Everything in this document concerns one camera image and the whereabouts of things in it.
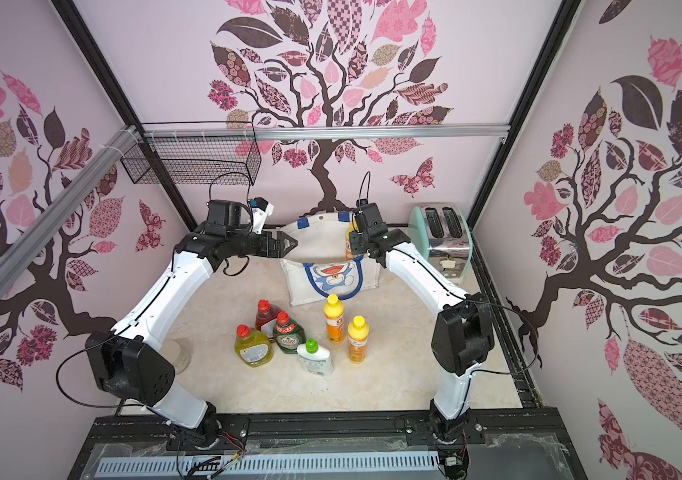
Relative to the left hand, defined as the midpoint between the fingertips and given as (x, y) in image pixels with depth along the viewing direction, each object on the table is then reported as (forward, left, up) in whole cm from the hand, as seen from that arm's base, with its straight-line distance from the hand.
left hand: (283, 246), depth 80 cm
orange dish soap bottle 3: (-23, -20, -8) cm, 31 cm away
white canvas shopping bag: (+3, -8, -13) cm, 16 cm away
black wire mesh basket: (+34, +32, +8) cm, 47 cm away
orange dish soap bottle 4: (-17, -14, -12) cm, 25 cm away
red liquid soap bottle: (-15, +4, -10) cm, 18 cm away
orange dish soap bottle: (+15, -19, -7) cm, 26 cm away
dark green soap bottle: (-19, -2, -15) cm, 24 cm away
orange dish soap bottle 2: (-2, -18, -1) cm, 18 cm away
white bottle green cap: (-26, -9, -13) cm, 31 cm away
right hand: (+8, -22, -3) cm, 24 cm away
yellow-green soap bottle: (-23, +8, -14) cm, 28 cm away
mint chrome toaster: (+11, -48, -7) cm, 50 cm away
